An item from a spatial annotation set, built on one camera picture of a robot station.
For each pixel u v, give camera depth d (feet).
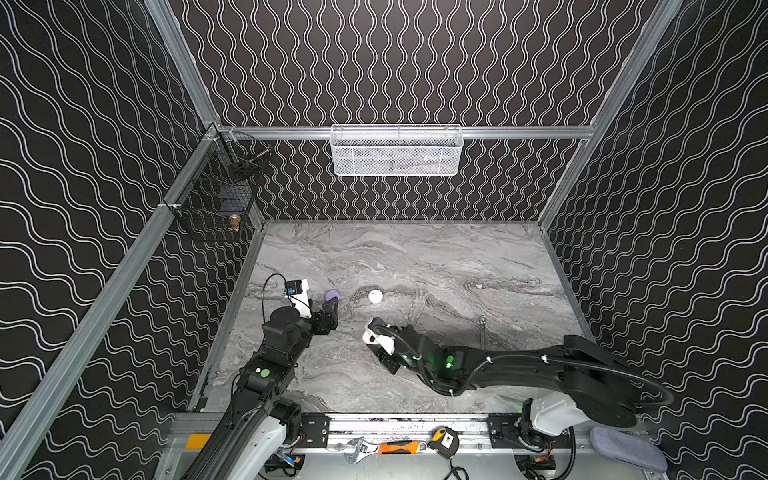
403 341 1.80
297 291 2.13
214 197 3.03
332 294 3.28
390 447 2.35
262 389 1.73
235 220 2.72
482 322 3.09
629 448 2.31
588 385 1.42
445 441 2.33
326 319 2.26
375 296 3.21
